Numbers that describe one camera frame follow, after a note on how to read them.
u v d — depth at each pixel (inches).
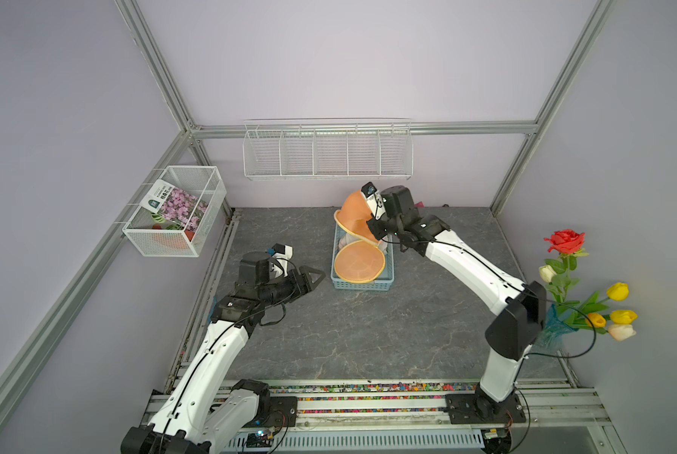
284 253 27.8
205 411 16.7
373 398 30.3
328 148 38.8
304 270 26.3
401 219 23.9
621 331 23.0
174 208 29.0
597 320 22.8
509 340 20.5
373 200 26.9
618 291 24.9
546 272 26.8
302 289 25.4
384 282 36.0
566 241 24.4
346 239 40.9
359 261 36.6
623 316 23.2
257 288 22.4
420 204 48.7
